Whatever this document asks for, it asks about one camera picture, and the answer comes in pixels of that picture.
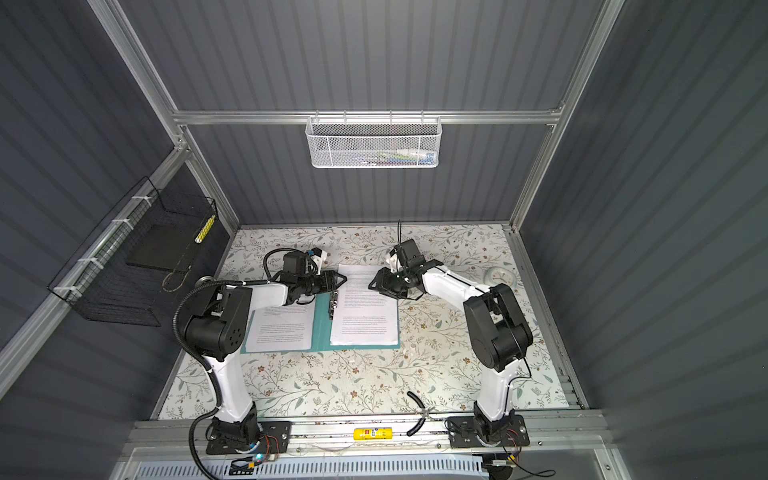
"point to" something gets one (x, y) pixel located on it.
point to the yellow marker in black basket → (204, 229)
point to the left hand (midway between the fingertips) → (341, 279)
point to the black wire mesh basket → (128, 270)
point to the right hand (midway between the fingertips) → (376, 289)
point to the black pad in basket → (164, 246)
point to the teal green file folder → (323, 336)
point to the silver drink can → (203, 282)
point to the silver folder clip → (334, 296)
